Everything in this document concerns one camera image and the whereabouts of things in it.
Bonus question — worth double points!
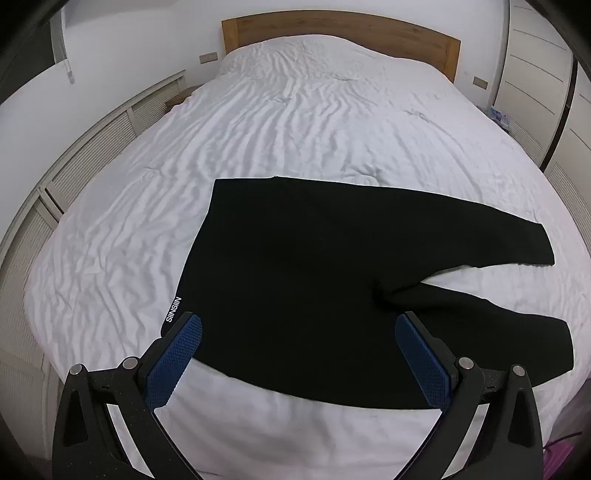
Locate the purple cloth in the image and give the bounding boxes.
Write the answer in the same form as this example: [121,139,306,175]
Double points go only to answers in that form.
[542,429,585,480]

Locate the wooden nightstand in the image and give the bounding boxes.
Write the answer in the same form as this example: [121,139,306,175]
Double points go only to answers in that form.
[165,85,200,112]

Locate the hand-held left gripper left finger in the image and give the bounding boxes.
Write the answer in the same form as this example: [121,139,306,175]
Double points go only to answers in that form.
[52,311,218,480]

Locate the white window frame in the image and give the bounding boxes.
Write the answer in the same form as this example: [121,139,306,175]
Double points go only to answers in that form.
[48,0,77,85]

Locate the black pants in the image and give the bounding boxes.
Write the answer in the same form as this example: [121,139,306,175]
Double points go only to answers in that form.
[161,176,574,411]

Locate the bed with white duvet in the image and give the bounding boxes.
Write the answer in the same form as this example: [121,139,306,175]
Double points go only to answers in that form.
[23,34,585,480]

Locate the wooden headboard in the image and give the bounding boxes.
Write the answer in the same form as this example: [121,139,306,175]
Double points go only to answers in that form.
[222,10,461,84]

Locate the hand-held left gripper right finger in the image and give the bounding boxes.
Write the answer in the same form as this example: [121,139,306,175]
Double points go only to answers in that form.
[392,311,546,480]

